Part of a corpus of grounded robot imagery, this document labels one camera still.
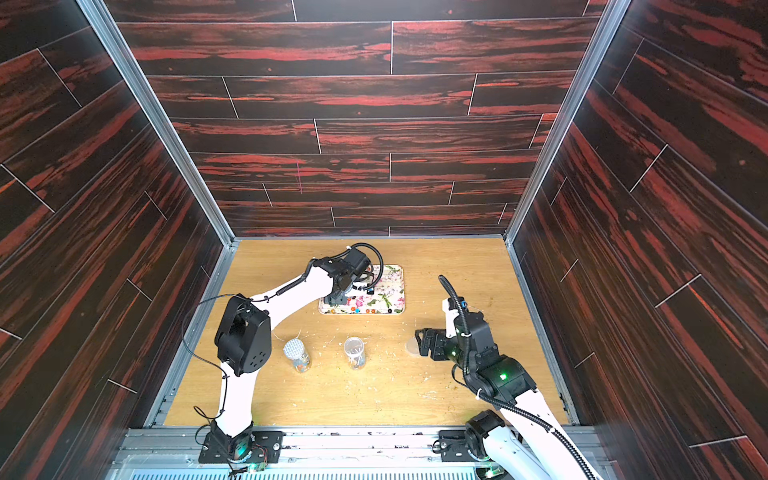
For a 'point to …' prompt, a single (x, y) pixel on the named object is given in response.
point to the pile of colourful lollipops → (357, 310)
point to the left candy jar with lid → (294, 350)
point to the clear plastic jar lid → (411, 347)
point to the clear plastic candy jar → (357, 289)
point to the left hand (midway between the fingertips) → (335, 284)
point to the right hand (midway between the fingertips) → (437, 329)
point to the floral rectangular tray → (385, 295)
